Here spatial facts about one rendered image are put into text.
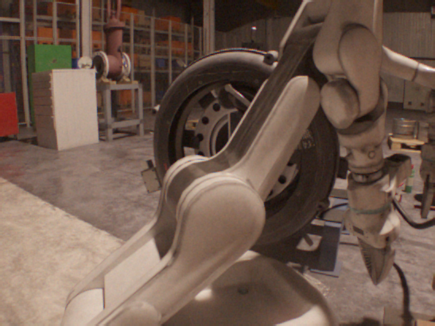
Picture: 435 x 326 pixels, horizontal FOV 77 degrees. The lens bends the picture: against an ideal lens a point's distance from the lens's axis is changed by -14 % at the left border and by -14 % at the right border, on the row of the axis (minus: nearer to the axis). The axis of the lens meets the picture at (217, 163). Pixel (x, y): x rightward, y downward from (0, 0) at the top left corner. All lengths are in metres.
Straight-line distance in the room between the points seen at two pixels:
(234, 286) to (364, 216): 0.51
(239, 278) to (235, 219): 0.40
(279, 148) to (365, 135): 0.21
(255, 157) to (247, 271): 0.44
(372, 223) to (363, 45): 0.27
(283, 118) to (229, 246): 0.26
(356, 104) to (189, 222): 0.32
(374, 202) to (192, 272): 0.33
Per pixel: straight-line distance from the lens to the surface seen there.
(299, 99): 0.62
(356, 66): 0.43
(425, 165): 1.09
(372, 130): 0.47
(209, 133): 1.30
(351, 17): 0.45
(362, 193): 0.51
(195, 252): 0.56
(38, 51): 8.19
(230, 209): 0.54
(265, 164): 0.60
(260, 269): 0.94
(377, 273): 0.65
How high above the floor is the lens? 0.85
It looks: 14 degrees down
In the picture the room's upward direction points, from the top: straight up
